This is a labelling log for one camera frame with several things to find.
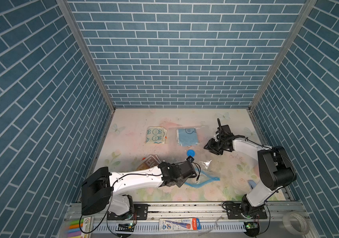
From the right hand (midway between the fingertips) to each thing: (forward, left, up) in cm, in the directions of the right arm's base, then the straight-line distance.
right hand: (207, 148), depth 94 cm
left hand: (-21, +14, +4) cm, 25 cm away
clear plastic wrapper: (-43, +3, -4) cm, 43 cm away
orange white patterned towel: (-12, +35, 0) cm, 37 cm away
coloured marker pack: (-45, +65, -2) cm, 79 cm away
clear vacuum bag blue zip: (-10, +2, -2) cm, 10 cm away
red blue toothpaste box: (-41, +15, -2) cm, 44 cm away
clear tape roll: (-35, -43, -6) cm, 56 cm away
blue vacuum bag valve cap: (-3, +10, -2) cm, 11 cm away
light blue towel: (+9, +13, -1) cm, 15 cm away
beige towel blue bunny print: (+8, +35, -1) cm, 36 cm away
